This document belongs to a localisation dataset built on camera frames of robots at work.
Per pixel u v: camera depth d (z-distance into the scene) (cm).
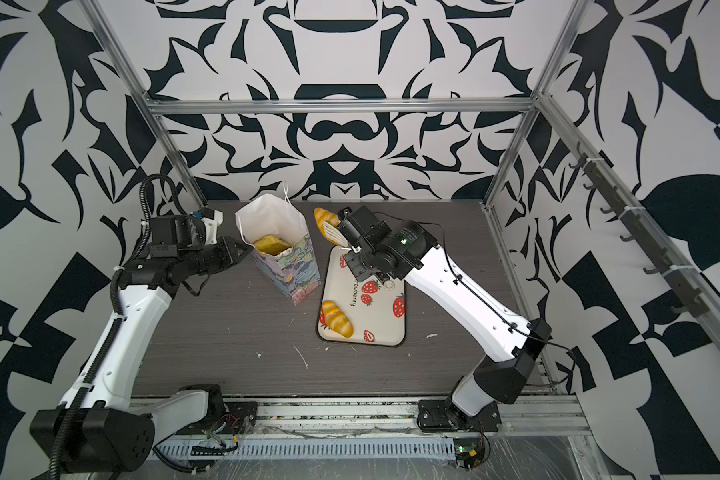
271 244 93
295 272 84
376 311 92
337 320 87
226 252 65
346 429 73
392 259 44
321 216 77
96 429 36
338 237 73
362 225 49
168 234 55
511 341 41
